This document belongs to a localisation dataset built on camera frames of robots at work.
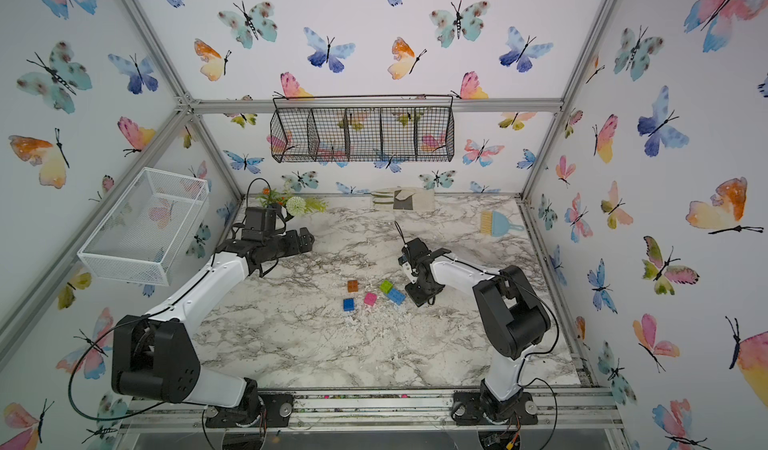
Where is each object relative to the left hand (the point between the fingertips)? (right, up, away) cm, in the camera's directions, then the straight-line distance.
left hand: (303, 237), depth 88 cm
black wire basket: (+16, +35, +10) cm, 40 cm away
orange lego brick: (+13, -16, +6) cm, 21 cm away
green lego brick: (+24, -15, +5) cm, 29 cm away
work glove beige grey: (+31, +14, +31) cm, 46 cm away
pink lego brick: (+19, -19, +3) cm, 27 cm away
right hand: (+36, -17, +5) cm, 40 cm away
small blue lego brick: (+13, -20, +3) cm, 24 cm away
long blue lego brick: (+27, -18, +5) cm, 33 cm away
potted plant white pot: (-5, +10, +8) cm, 13 cm away
